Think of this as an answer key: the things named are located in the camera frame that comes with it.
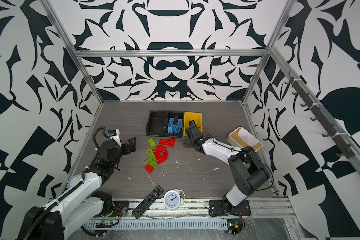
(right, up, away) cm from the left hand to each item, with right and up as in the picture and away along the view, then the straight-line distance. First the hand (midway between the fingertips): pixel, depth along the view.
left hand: (127, 137), depth 84 cm
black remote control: (+13, -31, -9) cm, 35 cm away
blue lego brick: (+23, +8, +23) cm, 34 cm away
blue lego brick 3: (+26, +4, +15) cm, 30 cm away
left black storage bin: (+12, +6, +24) cm, 28 cm away
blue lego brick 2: (+29, +7, +22) cm, 37 cm away
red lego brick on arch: (+17, -9, +8) cm, 21 cm away
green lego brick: (+11, -11, +8) cm, 17 cm away
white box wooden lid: (+67, -2, +10) cm, 68 cm away
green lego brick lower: (+12, -16, +5) cm, 21 cm away
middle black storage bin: (+26, +12, +27) cm, 39 cm away
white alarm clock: (+26, -29, -9) cm, 40 cm away
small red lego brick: (+11, -19, +5) cm, 22 cm away
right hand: (+36, -1, +9) cm, 37 cm away
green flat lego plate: (+11, -5, +13) cm, 18 cm away
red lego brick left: (+19, -5, +13) cm, 23 cm away
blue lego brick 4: (+23, +3, +13) cm, 26 cm away
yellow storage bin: (+40, +11, +19) cm, 45 cm away
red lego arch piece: (+17, -14, +7) cm, 23 cm away
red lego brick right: (+24, -5, +13) cm, 27 cm away
